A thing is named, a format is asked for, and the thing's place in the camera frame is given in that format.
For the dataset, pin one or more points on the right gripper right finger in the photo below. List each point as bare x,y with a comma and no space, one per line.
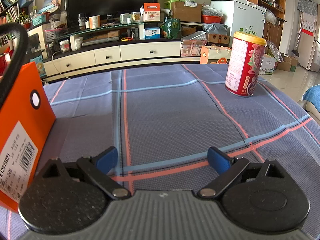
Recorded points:
229,171

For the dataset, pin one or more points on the orange cardboard box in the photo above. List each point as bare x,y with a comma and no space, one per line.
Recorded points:
26,120

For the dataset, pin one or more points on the brown cardboard box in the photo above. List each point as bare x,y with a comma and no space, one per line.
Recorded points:
186,11

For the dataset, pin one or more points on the orange white medicine box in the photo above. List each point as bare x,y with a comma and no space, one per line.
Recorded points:
152,12

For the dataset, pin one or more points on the blue plaid tablecloth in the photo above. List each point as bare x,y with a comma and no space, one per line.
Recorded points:
163,120

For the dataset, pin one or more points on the white chest freezer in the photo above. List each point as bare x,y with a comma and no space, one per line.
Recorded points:
241,15

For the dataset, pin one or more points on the white TV cabinet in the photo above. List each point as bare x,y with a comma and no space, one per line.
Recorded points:
104,48

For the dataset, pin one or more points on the orange fruit gift box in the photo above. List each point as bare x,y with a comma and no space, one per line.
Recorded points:
213,54

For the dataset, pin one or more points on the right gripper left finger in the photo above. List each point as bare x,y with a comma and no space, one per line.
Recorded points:
95,169

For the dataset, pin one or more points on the red canister yellow lid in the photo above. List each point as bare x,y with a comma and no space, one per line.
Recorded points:
244,65

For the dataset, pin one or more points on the wooden shelf unit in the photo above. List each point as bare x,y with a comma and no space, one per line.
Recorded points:
274,32

